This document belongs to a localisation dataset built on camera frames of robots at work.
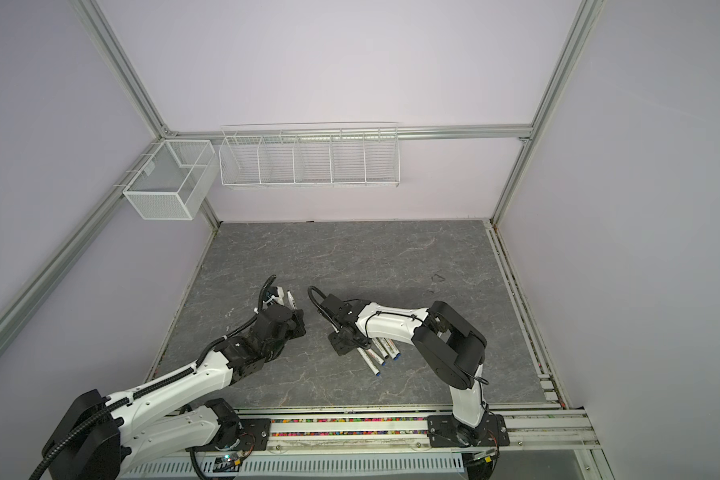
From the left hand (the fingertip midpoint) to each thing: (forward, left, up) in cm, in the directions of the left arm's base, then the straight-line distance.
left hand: (303, 315), depth 84 cm
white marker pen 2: (-8, -24, -9) cm, 27 cm away
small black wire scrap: (+18, -44, -11) cm, 49 cm away
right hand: (-5, -11, -10) cm, 16 cm away
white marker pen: (-11, -18, -9) cm, 23 cm away
